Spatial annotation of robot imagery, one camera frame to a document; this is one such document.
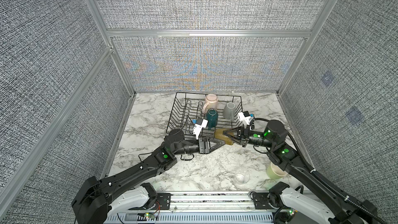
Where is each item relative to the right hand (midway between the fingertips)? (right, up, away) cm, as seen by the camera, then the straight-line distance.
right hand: (224, 133), depth 63 cm
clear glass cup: (+12, -26, +18) cm, 34 cm away
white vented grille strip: (-14, -39, +7) cm, 42 cm away
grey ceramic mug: (+8, +8, +32) cm, 34 cm away
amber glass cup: (-2, -1, +3) cm, 4 cm away
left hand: (-2, -4, -1) cm, 5 cm away
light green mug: (+25, -20, +10) cm, 34 cm away
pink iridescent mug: (-2, +14, +34) cm, 37 cm away
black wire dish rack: (-10, +6, +35) cm, 37 cm away
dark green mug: (-3, +5, +28) cm, 29 cm away
